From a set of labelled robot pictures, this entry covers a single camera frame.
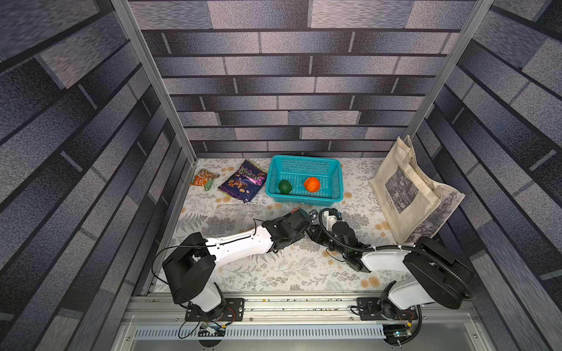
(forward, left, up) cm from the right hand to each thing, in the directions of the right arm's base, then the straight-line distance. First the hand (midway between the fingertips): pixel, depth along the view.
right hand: (303, 227), depth 86 cm
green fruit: (+21, +8, 0) cm, 23 cm away
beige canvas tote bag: (+7, -44, +7) cm, 45 cm away
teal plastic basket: (+27, -1, -2) cm, 27 cm away
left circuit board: (-34, +31, -7) cm, 47 cm away
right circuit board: (-34, -30, -8) cm, 46 cm away
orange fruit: (+24, -5, -2) cm, 24 cm away
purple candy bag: (+24, +28, -1) cm, 37 cm away
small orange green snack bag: (+27, +49, -2) cm, 56 cm away
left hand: (+1, +3, +4) cm, 5 cm away
